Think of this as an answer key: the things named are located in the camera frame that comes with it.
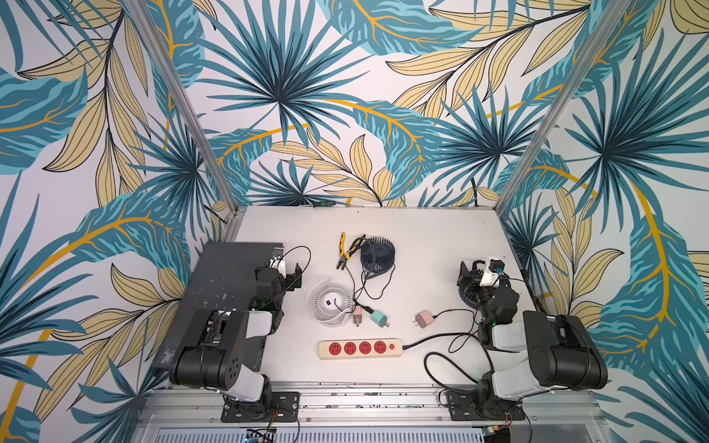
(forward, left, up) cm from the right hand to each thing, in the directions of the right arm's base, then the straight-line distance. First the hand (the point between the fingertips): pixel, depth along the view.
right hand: (461, 262), depth 88 cm
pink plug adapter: (-14, +13, -11) cm, 22 cm away
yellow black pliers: (+11, +38, -11) cm, 42 cm away
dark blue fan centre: (+5, +27, -3) cm, 27 cm away
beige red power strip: (-22, +33, -10) cm, 41 cm away
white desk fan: (-10, +42, -6) cm, 44 cm away
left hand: (+4, +58, -4) cm, 59 cm away
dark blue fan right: (-12, 0, 0) cm, 12 cm away
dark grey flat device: (+1, +78, -7) cm, 78 cm away
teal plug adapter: (-14, +27, -9) cm, 32 cm away
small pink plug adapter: (-13, +34, -10) cm, 37 cm away
